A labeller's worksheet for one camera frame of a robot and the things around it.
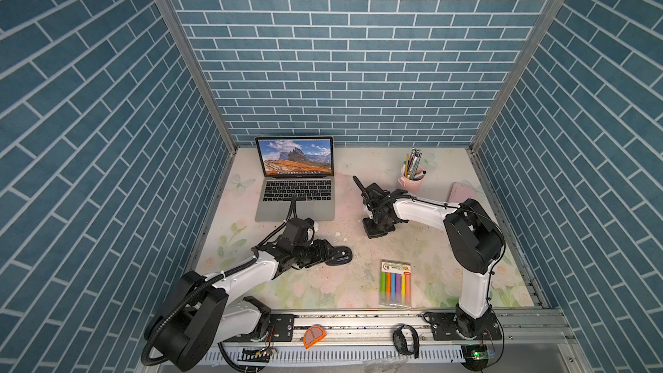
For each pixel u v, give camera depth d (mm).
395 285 808
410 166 966
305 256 734
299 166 1046
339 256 847
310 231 731
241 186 1083
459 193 1029
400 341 684
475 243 511
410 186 987
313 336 702
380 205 702
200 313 414
